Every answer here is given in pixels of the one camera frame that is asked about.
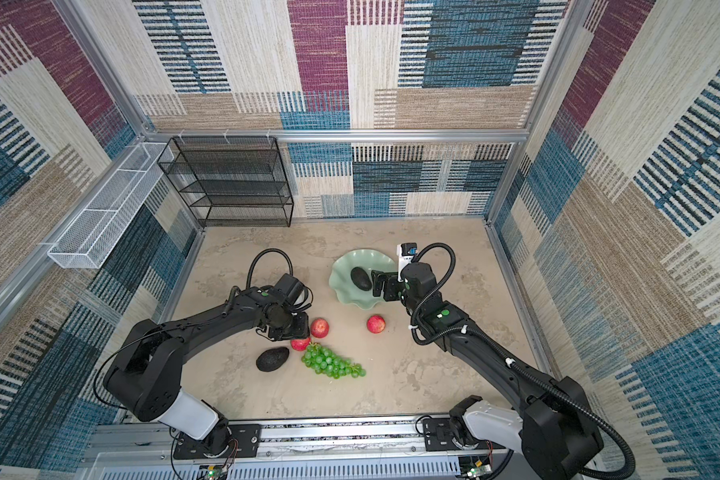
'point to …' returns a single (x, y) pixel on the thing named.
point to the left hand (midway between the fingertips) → (305, 330)
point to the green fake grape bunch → (330, 364)
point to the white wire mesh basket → (87, 243)
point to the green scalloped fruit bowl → (343, 285)
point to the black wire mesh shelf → (230, 181)
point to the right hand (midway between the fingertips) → (388, 275)
